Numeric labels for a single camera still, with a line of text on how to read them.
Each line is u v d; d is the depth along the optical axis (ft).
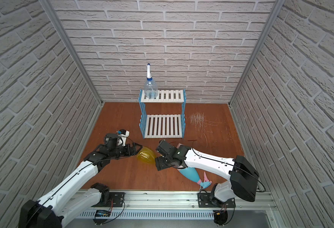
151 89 2.86
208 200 2.11
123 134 2.40
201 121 3.57
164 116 3.59
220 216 2.30
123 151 2.32
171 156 1.93
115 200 2.41
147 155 2.74
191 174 2.58
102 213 2.37
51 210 1.30
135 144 2.36
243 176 1.35
